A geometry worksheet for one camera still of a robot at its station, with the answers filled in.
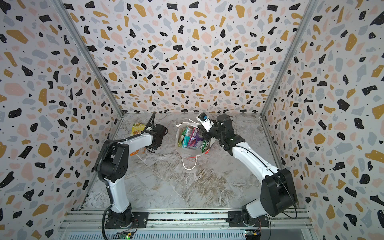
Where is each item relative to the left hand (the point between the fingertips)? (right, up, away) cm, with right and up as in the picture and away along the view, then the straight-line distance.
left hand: (139, 141), depth 94 cm
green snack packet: (+29, +2, -2) cm, 29 cm away
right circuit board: (+63, -43, -22) cm, 80 cm away
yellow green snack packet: (-7, +8, +13) cm, 17 cm away
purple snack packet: (+35, +3, -1) cm, 35 cm away
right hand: (+38, +10, -13) cm, 42 cm away
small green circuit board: (+3, -42, -23) cm, 48 cm away
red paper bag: (+32, -7, -11) cm, 34 cm away
